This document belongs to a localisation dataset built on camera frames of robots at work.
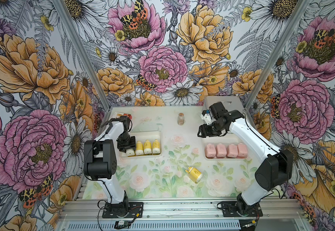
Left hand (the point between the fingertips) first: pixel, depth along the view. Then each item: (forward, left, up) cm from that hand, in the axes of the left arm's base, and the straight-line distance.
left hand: (129, 153), depth 88 cm
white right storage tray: (+5, -60, -2) cm, 60 cm away
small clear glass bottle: (+27, -33, 0) cm, 42 cm away
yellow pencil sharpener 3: (+1, -6, +1) cm, 6 cm away
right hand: (+4, -43, +11) cm, 45 cm away
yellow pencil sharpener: (+3, -16, +2) cm, 16 cm away
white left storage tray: (+18, -5, -8) cm, 20 cm away
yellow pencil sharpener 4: (0, 0, +1) cm, 1 cm away
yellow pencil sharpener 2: (+3, -10, +2) cm, 11 cm away
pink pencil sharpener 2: (0, -55, +1) cm, 55 cm away
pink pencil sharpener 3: (0, -62, +1) cm, 62 cm away
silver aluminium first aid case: (+33, -66, +11) cm, 74 cm away
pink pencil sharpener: (+1, -49, 0) cm, 49 cm away
